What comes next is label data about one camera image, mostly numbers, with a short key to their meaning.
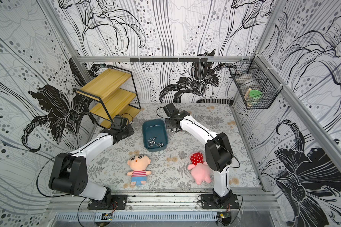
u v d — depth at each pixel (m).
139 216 0.76
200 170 0.78
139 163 0.79
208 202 0.72
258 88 0.80
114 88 0.83
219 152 0.49
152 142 0.96
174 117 0.64
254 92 0.79
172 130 1.01
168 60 0.92
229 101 1.19
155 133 0.99
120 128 0.69
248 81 0.79
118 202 0.73
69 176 0.43
